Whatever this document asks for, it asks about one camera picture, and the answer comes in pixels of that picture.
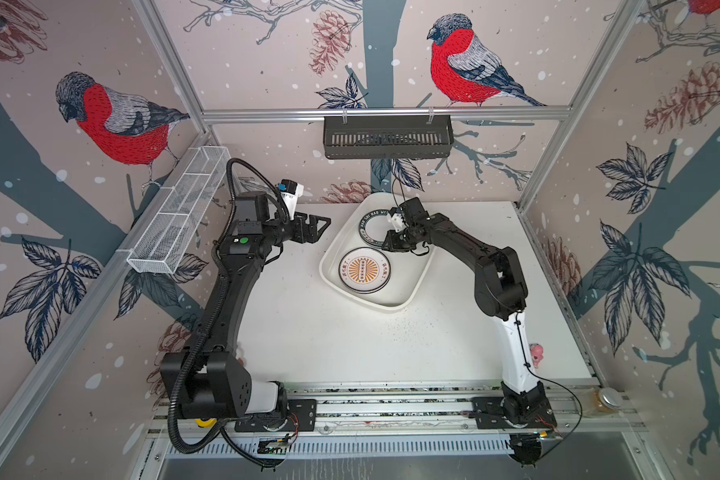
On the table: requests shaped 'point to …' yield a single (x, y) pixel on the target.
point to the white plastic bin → (409, 271)
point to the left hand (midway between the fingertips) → (316, 217)
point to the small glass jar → (603, 402)
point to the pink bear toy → (537, 353)
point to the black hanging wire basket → (383, 137)
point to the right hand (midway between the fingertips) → (384, 248)
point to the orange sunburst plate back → (364, 270)
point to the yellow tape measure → (206, 424)
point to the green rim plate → (374, 227)
